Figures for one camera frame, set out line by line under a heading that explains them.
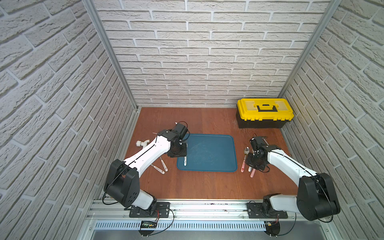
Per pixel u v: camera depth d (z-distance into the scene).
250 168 0.84
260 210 0.73
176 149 0.69
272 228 0.70
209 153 0.94
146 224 0.73
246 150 0.92
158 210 0.73
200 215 0.73
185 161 0.90
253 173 0.85
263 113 0.95
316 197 0.42
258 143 0.71
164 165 0.89
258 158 0.65
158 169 0.87
